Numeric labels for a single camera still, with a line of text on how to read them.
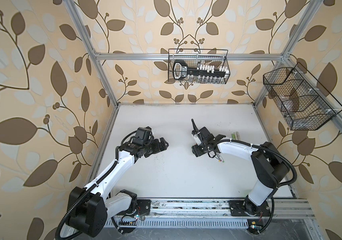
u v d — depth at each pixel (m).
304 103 0.73
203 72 0.83
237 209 0.73
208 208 0.75
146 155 0.76
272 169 0.47
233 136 1.02
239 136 1.01
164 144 0.74
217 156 0.91
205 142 0.72
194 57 0.91
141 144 0.63
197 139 0.77
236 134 1.03
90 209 0.39
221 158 0.91
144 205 0.75
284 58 0.89
